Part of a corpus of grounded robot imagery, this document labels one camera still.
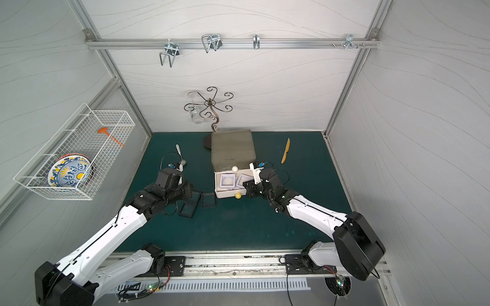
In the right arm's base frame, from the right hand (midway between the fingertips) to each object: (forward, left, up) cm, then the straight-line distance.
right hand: (243, 182), depth 83 cm
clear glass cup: (+36, +28, +9) cm, 47 cm away
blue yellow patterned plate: (-10, +56, +21) cm, 61 cm away
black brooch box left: (-6, +27, -13) cm, 31 cm away
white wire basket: (+9, +59, +19) cm, 62 cm away
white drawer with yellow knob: (-3, +2, -4) cm, 5 cm away
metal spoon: (+23, +39, -17) cm, 48 cm away
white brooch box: (+3, +8, -5) cm, 10 cm away
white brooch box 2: (+6, +1, -6) cm, 8 cm away
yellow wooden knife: (+30, -23, -14) cm, 40 cm away
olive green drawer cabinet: (+13, +7, +7) cm, 16 cm away
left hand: (-4, +22, +2) cm, 23 cm away
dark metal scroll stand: (+32, +19, +14) cm, 40 cm away
